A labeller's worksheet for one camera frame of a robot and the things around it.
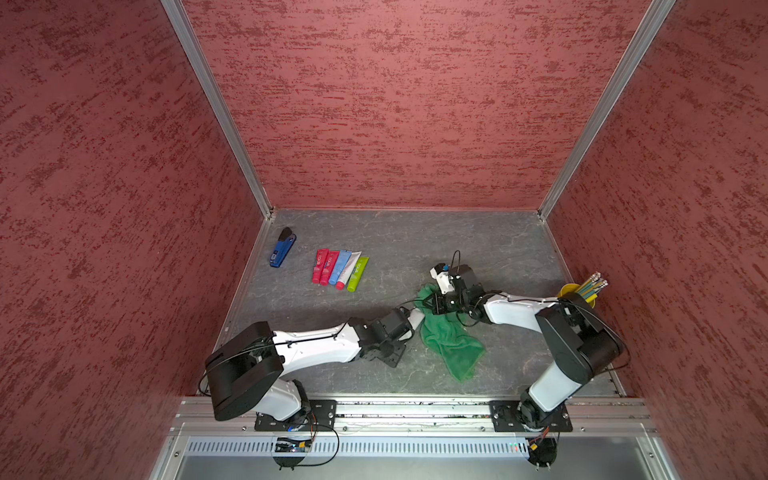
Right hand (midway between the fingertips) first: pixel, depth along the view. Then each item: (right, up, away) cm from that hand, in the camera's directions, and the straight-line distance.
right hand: (425, 307), depth 93 cm
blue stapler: (-50, +19, +14) cm, 56 cm away
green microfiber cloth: (+5, -7, -8) cm, 12 cm away
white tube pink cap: (-26, +11, +8) cm, 29 cm away
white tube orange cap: (-3, -3, -2) cm, 5 cm away
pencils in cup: (+46, +8, -11) cm, 48 cm away
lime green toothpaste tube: (-23, +10, +8) cm, 26 cm away
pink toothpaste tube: (-36, +12, +10) cm, 40 cm away
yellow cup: (+44, +7, -5) cm, 45 cm away
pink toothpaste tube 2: (-32, +14, +11) cm, 37 cm away
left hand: (-10, -12, -9) cm, 18 cm away
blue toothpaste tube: (-29, +12, +10) cm, 33 cm away
